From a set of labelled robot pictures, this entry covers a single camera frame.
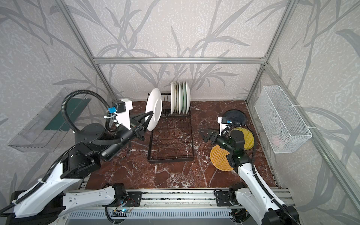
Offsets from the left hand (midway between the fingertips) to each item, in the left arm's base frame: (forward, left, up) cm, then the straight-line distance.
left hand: (153, 113), depth 50 cm
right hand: (+9, -21, -24) cm, 33 cm away
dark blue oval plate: (+40, -54, -52) cm, 85 cm away
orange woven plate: (+2, -32, -47) cm, 57 cm away
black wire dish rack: (+15, -2, -47) cm, 50 cm away
